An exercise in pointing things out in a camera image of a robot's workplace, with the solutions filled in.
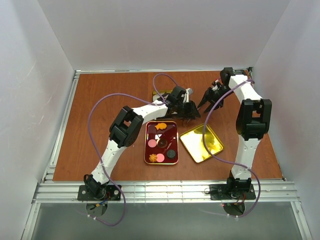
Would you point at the gold tin lid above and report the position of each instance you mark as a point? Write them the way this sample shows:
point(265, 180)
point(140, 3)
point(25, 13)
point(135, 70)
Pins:
point(201, 147)

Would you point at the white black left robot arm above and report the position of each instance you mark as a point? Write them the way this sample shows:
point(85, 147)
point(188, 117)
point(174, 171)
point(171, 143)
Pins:
point(126, 127)

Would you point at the gold square cookie tin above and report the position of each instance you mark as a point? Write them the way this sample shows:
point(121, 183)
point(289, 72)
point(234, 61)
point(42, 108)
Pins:
point(163, 98)

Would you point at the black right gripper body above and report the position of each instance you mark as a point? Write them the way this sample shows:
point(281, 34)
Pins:
point(213, 95)

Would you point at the orange swirl cookie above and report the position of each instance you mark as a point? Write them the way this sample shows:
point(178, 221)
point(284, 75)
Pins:
point(152, 158)

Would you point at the aluminium right frame rail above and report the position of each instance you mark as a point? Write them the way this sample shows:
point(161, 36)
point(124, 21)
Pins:
point(250, 74)

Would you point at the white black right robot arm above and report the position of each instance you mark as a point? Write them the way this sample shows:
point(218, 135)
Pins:
point(252, 123)

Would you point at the dark red serving tray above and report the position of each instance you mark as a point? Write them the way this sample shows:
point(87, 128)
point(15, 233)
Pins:
point(167, 139)

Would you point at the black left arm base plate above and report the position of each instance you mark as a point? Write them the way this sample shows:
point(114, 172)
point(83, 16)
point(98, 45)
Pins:
point(108, 192)

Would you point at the aluminium front frame rail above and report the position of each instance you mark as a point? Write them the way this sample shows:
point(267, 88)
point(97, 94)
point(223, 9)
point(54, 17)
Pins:
point(140, 192)

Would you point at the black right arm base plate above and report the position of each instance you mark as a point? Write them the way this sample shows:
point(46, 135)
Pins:
point(223, 192)

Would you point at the pink round cookie upper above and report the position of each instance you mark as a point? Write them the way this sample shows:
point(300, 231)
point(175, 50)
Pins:
point(152, 143)

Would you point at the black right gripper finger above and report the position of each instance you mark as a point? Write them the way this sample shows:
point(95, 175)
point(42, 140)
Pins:
point(208, 96)
point(214, 106)

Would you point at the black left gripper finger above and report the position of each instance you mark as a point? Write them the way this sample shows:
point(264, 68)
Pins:
point(188, 110)
point(173, 113)

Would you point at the aluminium frame rail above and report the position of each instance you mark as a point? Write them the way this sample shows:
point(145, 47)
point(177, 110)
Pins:
point(250, 74)
point(140, 192)
point(52, 163)

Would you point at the orange fish-shaped cookie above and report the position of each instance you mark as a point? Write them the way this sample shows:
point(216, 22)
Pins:
point(161, 126)

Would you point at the aluminium left frame rail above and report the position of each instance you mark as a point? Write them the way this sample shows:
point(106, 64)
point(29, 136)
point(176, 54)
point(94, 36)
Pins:
point(52, 163)

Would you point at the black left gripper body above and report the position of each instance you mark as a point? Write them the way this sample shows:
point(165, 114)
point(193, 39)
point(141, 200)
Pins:
point(187, 109)

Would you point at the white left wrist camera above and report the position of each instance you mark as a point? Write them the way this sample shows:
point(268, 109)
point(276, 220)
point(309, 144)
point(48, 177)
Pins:
point(188, 93)

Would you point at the black round cookie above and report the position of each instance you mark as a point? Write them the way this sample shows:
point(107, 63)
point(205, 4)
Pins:
point(171, 154)

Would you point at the pink round cookie lower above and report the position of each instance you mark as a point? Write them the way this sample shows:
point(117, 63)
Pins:
point(160, 157)

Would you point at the pink round cookie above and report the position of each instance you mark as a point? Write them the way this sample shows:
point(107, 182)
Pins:
point(152, 143)
point(160, 157)

